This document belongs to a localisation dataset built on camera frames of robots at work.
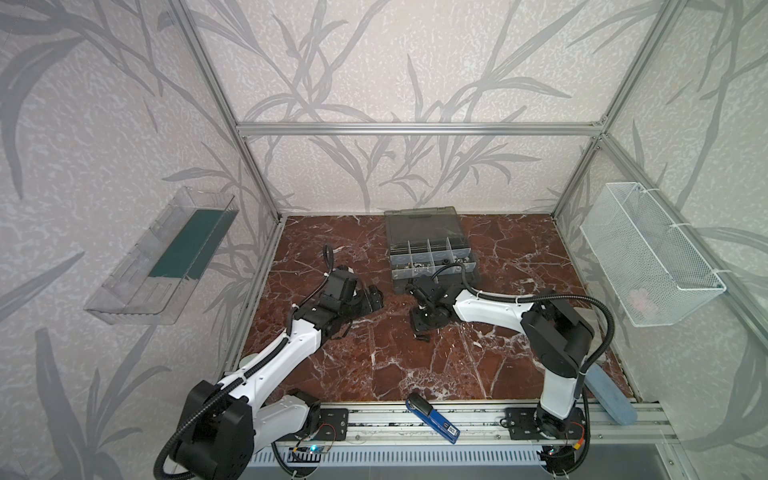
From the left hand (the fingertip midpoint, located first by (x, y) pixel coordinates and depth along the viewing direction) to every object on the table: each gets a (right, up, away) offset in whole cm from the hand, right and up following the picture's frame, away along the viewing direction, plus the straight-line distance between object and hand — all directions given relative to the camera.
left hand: (376, 291), depth 84 cm
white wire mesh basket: (+62, +7, -22) cm, 66 cm away
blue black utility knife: (+15, -28, -13) cm, 34 cm away
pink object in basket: (+67, 0, -10) cm, 67 cm away
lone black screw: (+14, -14, +2) cm, 20 cm away
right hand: (+12, -9, +8) cm, 16 cm away
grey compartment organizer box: (+15, +14, +24) cm, 32 cm away
